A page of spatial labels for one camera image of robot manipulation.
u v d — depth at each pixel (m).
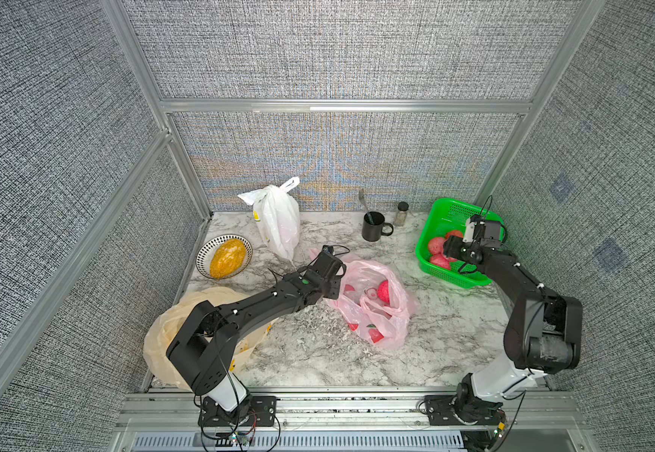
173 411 0.75
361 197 1.04
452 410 0.73
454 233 1.10
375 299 0.94
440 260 0.95
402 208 1.10
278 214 0.98
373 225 1.09
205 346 0.44
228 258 0.97
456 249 0.85
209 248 1.06
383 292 0.90
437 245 1.00
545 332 0.47
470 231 0.83
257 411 0.73
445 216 1.13
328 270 0.67
